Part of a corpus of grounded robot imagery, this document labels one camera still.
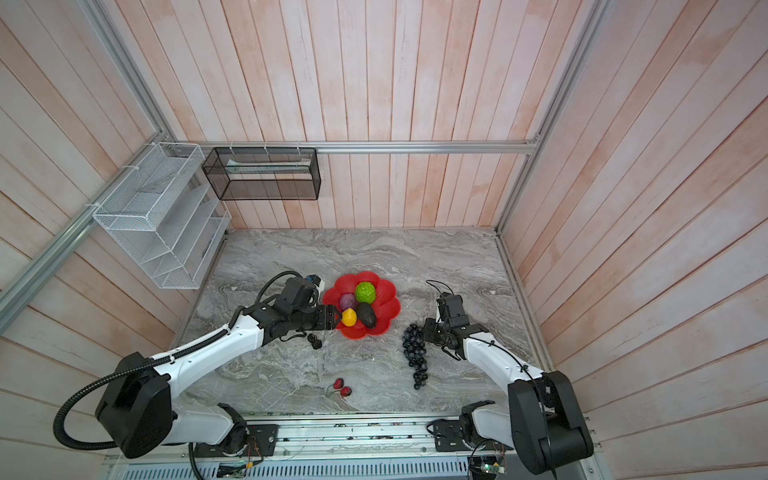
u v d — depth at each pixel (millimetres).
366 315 928
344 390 803
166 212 729
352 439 750
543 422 415
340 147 972
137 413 413
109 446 427
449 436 730
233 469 716
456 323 688
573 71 766
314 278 779
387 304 977
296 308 656
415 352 836
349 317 908
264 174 1068
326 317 738
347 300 947
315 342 897
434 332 901
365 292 952
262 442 735
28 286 536
